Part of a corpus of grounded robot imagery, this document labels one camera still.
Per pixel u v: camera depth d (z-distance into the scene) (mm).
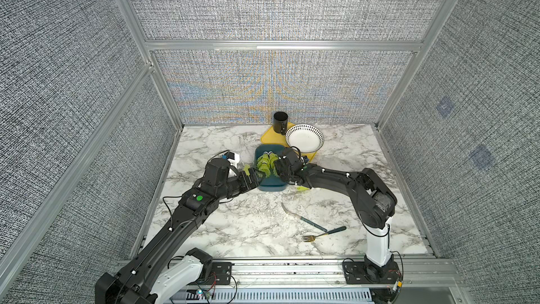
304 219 856
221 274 731
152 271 413
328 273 750
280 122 1124
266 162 1003
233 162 691
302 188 943
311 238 809
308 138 1128
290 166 736
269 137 1139
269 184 919
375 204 509
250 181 652
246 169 667
